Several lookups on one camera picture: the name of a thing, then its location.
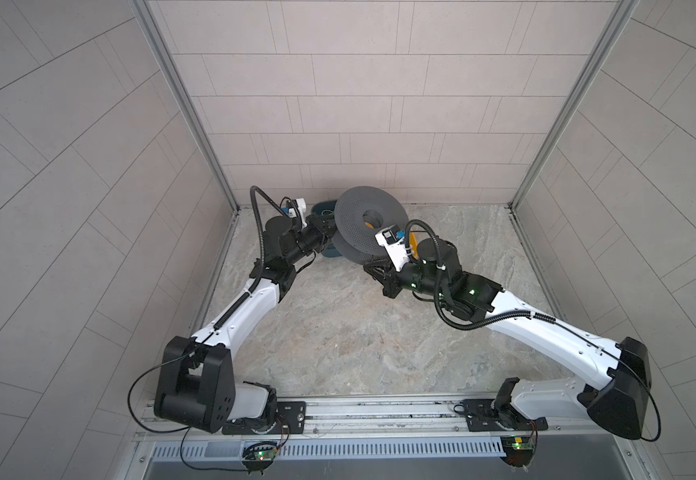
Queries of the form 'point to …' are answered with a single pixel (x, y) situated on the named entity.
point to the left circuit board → (258, 456)
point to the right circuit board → (519, 450)
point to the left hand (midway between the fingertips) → (348, 214)
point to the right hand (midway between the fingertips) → (364, 270)
